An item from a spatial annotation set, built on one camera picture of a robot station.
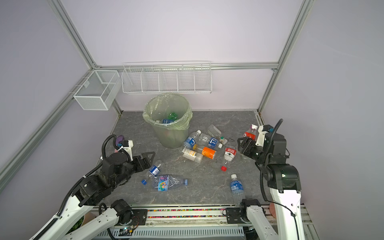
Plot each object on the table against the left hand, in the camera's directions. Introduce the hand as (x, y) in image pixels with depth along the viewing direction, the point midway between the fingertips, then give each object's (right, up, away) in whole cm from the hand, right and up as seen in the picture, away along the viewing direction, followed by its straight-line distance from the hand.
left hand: (148, 157), depth 69 cm
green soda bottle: (+6, +21, +31) cm, 38 cm away
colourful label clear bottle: (+6, -16, +12) cm, 21 cm away
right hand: (+44, +7, -3) cm, 45 cm away
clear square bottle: (+34, +11, +36) cm, 51 cm away
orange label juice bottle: (+29, -1, +22) cm, 36 cm away
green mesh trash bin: (-2, +27, +25) cm, 37 cm away
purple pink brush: (-31, +6, +33) cm, 46 cm away
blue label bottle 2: (+32, +4, +27) cm, 42 cm away
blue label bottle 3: (+44, -18, +8) cm, 48 cm away
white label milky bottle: (+22, -4, +22) cm, 31 cm away
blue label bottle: (+18, +4, +27) cm, 33 cm away
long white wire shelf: (+5, +47, +28) cm, 55 cm away
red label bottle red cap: (+43, -3, +22) cm, 48 cm away
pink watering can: (+61, -28, +7) cm, 68 cm away
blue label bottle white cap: (+2, +18, +27) cm, 33 cm away
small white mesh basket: (-42, +38, +27) cm, 63 cm away
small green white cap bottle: (+40, +5, +30) cm, 50 cm away
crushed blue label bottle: (-2, -11, +16) cm, 19 cm away
